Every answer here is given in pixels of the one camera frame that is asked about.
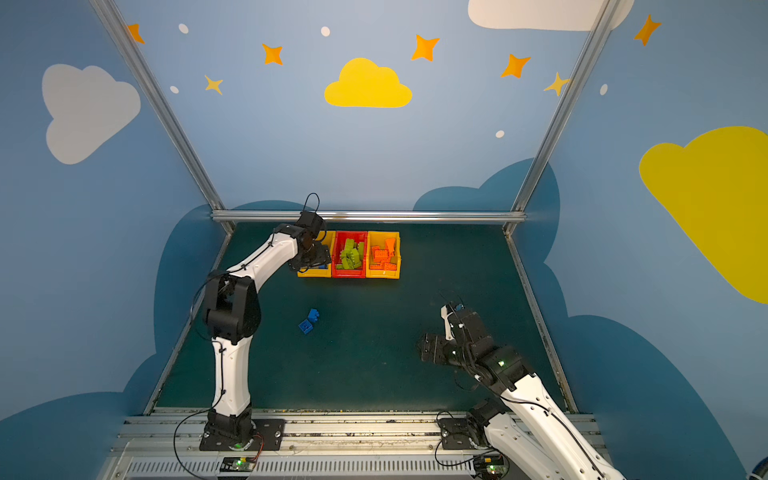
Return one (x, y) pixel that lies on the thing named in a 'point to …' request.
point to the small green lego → (345, 263)
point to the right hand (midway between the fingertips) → (432, 342)
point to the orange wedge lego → (390, 244)
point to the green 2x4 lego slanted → (349, 244)
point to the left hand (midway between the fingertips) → (319, 260)
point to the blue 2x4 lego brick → (323, 266)
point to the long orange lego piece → (383, 266)
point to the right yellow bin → (378, 239)
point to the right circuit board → (489, 466)
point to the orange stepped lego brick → (381, 255)
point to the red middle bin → (339, 239)
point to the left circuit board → (237, 464)
